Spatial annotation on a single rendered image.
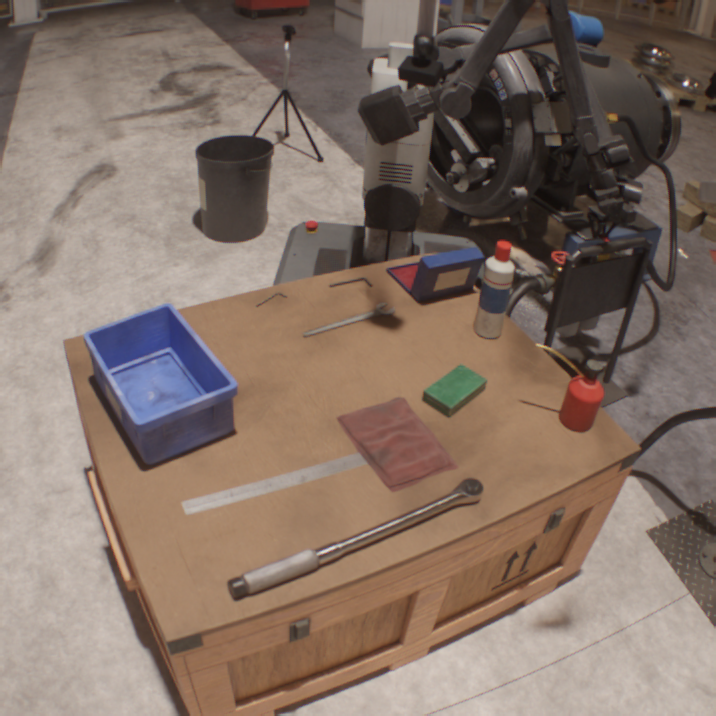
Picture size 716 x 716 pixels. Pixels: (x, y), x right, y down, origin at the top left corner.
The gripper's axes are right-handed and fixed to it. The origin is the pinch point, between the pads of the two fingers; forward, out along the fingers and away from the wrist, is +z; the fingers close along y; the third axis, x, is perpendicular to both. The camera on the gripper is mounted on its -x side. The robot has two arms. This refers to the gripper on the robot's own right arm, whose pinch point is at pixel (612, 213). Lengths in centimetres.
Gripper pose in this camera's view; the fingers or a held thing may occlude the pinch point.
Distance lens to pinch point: 196.8
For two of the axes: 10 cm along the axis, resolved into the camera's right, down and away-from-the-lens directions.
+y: 0.8, -6.3, 7.7
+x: -8.9, 3.0, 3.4
